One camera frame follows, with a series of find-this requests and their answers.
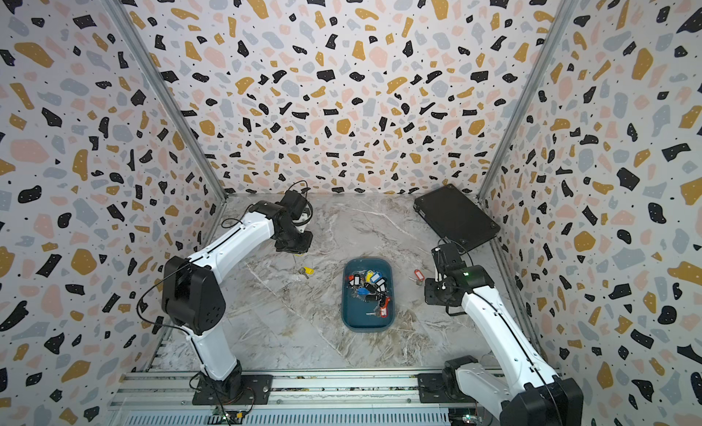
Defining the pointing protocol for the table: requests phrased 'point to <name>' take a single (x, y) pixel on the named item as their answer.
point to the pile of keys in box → (370, 286)
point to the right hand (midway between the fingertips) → (434, 294)
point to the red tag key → (420, 277)
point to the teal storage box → (354, 309)
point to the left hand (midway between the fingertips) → (309, 248)
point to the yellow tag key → (305, 271)
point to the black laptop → (458, 218)
